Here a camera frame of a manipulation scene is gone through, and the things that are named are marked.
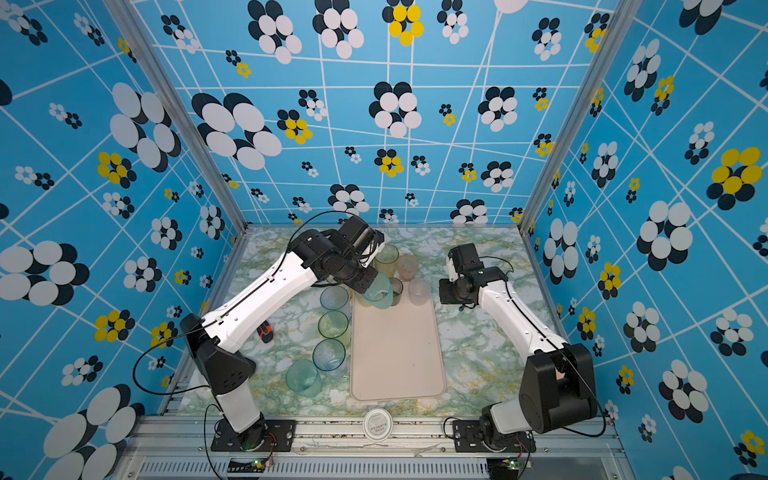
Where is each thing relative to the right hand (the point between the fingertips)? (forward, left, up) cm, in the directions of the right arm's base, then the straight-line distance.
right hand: (450, 292), depth 87 cm
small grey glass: (+3, +16, -3) cm, 16 cm away
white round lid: (-34, +20, -6) cm, 40 cm away
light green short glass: (+3, +27, -9) cm, 29 cm away
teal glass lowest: (-21, +42, -11) cm, 48 cm away
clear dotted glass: (+6, +8, -9) cm, 14 cm away
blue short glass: (+1, +35, -4) cm, 35 cm away
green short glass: (-10, +33, 0) cm, 35 cm away
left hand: (-3, +22, +12) cm, 25 cm away
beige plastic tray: (-12, +16, -15) cm, 25 cm away
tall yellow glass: (+8, +19, +5) cm, 21 cm away
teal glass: (-3, +20, +5) cm, 21 cm away
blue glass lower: (-16, +35, -6) cm, 39 cm away
